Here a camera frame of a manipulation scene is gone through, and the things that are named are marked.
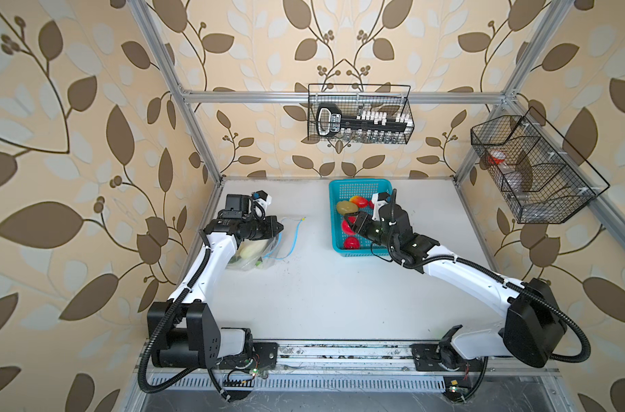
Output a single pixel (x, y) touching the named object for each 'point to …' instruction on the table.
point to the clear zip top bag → (261, 253)
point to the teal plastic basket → (342, 190)
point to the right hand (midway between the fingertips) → (348, 220)
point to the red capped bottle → (496, 156)
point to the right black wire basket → (542, 178)
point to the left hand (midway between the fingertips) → (282, 224)
